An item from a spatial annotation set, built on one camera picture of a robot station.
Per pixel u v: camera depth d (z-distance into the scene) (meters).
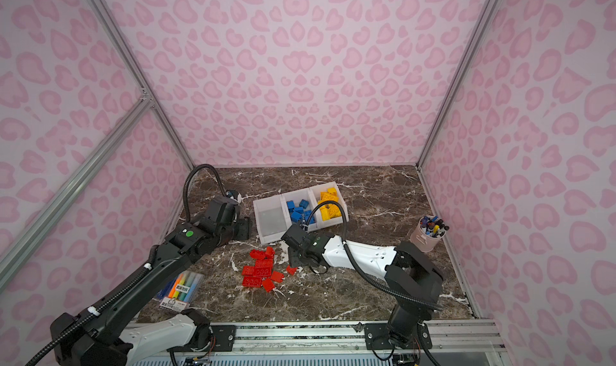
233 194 0.69
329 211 0.98
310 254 0.61
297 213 1.00
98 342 0.38
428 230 0.84
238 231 0.69
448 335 0.75
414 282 0.43
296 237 0.64
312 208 1.02
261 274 0.86
